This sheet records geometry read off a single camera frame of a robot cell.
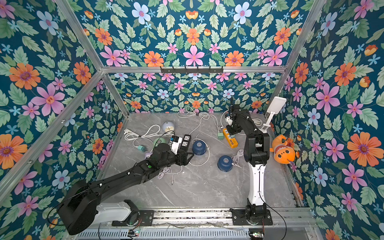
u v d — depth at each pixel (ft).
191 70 3.05
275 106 2.76
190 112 3.91
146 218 2.40
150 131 3.49
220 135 3.43
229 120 3.13
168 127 3.36
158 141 2.97
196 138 3.04
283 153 2.90
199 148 2.91
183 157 2.36
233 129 2.92
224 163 2.69
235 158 3.05
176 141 2.37
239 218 2.39
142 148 3.14
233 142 3.26
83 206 1.35
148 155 3.07
